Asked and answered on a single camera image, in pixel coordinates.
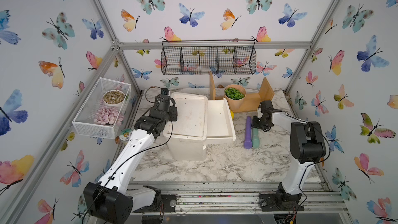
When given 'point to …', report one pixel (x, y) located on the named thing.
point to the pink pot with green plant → (235, 94)
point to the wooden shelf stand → (252, 101)
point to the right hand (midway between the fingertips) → (256, 123)
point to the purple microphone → (247, 143)
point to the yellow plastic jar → (232, 114)
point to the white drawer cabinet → (186, 137)
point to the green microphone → (255, 140)
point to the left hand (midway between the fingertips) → (172, 107)
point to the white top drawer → (221, 129)
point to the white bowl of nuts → (113, 98)
